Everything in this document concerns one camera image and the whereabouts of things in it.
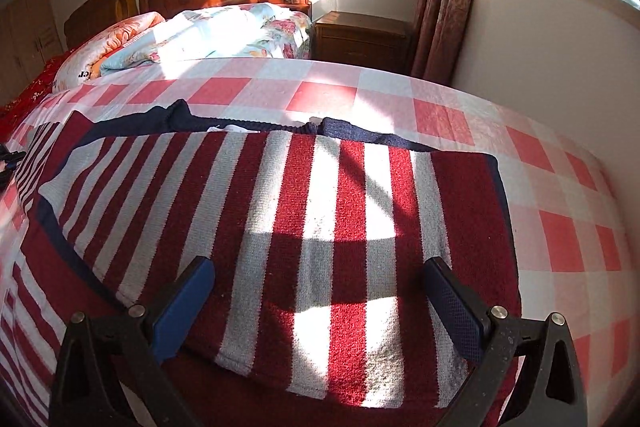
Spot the pink floral pillow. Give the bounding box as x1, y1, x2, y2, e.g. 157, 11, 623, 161
52, 12, 165, 93

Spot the floral folded quilt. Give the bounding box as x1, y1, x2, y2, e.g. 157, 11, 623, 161
100, 2, 312, 76

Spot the red grey striped sweater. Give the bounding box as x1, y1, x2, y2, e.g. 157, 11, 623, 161
1, 101, 522, 426

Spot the red floral bedspread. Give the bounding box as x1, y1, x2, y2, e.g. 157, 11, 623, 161
0, 51, 70, 143

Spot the wooden nightstand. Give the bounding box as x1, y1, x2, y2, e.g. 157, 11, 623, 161
311, 11, 410, 72

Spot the wooden wardrobe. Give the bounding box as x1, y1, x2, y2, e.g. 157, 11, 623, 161
0, 0, 63, 105

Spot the pink checkered bed sheet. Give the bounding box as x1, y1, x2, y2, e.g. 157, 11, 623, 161
8, 58, 639, 426

